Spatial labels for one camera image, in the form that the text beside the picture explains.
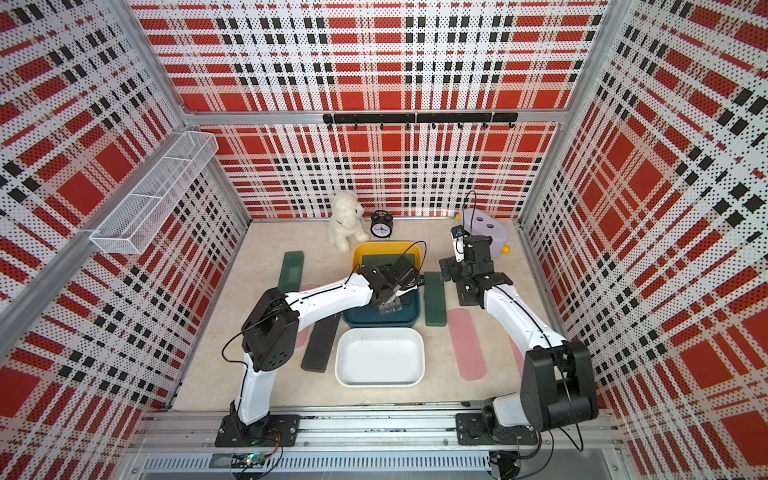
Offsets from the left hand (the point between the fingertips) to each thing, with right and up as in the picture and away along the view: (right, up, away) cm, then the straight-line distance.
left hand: (387, 282), depth 92 cm
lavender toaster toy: (+34, +20, +19) cm, 44 cm away
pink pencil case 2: (+39, -21, -6) cm, 45 cm away
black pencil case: (+25, -5, +4) cm, 26 cm away
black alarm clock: (-3, +20, +19) cm, 28 cm away
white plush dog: (-14, +20, +9) cm, 26 cm away
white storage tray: (0, -21, -7) cm, 22 cm away
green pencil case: (-36, +2, +15) cm, 39 cm away
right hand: (+24, +9, -4) cm, 26 cm away
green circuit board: (-30, -39, -23) cm, 54 cm away
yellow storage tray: (-8, +11, +17) cm, 22 cm away
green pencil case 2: (+15, -11, +3) cm, 19 cm away
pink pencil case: (+25, -21, -6) cm, 33 cm away
